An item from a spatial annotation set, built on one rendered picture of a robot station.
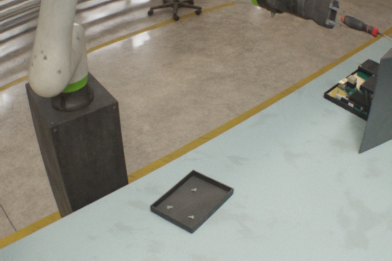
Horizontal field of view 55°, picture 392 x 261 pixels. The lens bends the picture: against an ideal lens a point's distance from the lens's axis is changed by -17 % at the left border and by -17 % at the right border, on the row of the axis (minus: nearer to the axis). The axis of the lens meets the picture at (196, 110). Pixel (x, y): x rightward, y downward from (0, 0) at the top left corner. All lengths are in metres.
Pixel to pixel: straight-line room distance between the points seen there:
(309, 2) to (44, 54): 0.65
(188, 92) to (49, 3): 2.00
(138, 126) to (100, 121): 1.28
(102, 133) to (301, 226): 0.83
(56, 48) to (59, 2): 0.12
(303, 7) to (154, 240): 0.62
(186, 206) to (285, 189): 0.17
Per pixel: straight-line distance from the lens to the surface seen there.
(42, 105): 1.35
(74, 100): 1.28
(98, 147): 1.36
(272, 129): 0.84
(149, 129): 2.55
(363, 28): 0.92
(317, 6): 0.98
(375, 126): 0.81
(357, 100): 0.94
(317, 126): 0.87
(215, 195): 0.69
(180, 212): 0.66
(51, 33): 1.02
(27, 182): 2.32
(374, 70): 1.11
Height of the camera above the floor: 1.49
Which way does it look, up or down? 33 degrees down
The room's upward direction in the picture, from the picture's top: straight up
